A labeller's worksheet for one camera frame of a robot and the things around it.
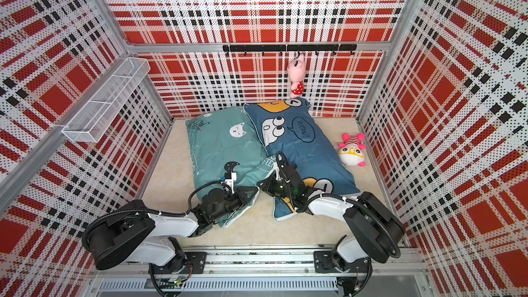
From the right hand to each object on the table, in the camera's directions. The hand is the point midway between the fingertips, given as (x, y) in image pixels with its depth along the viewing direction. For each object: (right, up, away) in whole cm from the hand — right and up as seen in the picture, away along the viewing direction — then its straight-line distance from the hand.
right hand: (258, 184), depth 82 cm
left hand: (+1, -2, -1) cm, 2 cm away
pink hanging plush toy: (+16, +48, +9) cm, 52 cm away
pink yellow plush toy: (+43, +13, +14) cm, 47 cm away
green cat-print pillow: (-23, +19, +21) cm, 37 cm away
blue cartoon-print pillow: (+20, +8, +3) cm, 22 cm away
